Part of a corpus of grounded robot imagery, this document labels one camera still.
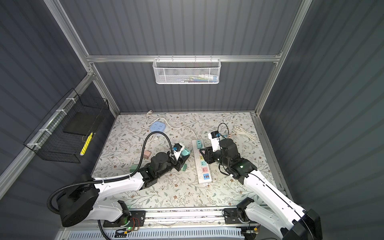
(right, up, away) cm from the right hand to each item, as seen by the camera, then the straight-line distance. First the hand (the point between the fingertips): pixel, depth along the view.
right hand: (204, 150), depth 76 cm
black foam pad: (-63, +14, 0) cm, 65 cm away
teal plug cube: (-2, +1, +18) cm, 18 cm away
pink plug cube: (-36, -6, +19) cm, 41 cm away
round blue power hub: (-33, +13, +33) cm, 48 cm away
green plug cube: (-43, -13, +15) cm, 48 cm away
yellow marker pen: (-57, +4, -5) cm, 57 cm away
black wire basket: (-69, +8, -3) cm, 70 cm away
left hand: (-9, -2, +5) cm, 11 cm away
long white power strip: (0, -13, +12) cm, 17 cm away
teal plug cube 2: (-10, -1, +2) cm, 10 cm away
